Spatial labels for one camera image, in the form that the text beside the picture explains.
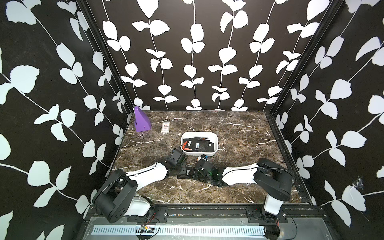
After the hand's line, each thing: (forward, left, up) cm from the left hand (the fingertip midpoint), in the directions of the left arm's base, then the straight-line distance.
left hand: (185, 166), depth 89 cm
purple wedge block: (+31, +29, +8) cm, 44 cm away
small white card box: (+31, +15, 0) cm, 34 cm away
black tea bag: (+13, -10, +4) cm, 16 cm away
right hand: (-5, -1, +2) cm, 5 cm away
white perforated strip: (-32, +2, -1) cm, 32 cm away
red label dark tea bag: (+13, -3, +3) cm, 14 cm away
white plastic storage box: (+20, -19, +3) cm, 28 cm away
